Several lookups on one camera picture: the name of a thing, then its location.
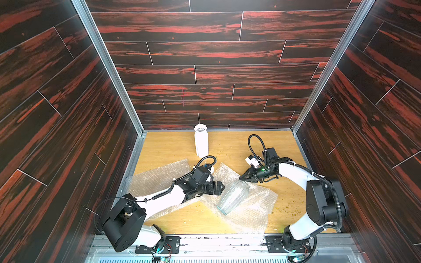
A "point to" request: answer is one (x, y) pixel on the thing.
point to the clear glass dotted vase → (233, 198)
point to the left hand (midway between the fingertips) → (219, 187)
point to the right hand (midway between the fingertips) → (243, 179)
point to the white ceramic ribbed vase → (201, 136)
